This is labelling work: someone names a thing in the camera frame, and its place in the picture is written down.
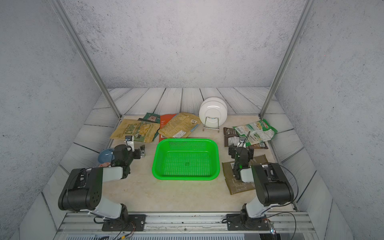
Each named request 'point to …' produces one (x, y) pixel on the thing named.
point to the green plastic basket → (186, 159)
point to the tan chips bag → (180, 126)
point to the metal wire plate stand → (211, 123)
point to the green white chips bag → (256, 132)
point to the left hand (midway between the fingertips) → (138, 144)
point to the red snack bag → (164, 120)
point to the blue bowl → (105, 156)
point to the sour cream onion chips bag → (142, 131)
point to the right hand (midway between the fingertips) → (243, 144)
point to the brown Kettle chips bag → (231, 136)
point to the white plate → (213, 112)
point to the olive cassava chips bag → (236, 186)
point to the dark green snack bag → (151, 117)
